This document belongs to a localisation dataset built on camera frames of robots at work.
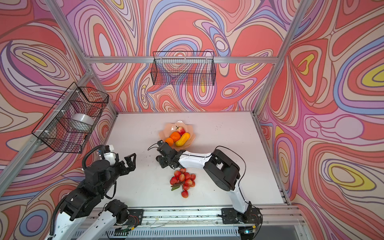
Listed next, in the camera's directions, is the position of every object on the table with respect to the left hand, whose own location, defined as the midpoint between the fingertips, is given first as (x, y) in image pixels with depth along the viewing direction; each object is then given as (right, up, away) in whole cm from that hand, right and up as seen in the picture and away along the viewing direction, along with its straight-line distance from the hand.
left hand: (130, 156), depth 69 cm
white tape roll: (-24, +16, +1) cm, 29 cm away
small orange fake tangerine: (+15, +4, +25) cm, 30 cm away
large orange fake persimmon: (+18, +7, +30) cm, 35 cm away
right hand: (+12, -8, +21) cm, 26 cm away
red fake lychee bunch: (+24, -15, +10) cm, 30 cm away
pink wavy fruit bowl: (+13, +13, +37) cm, 41 cm away
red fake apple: (+21, +11, +33) cm, 41 cm away
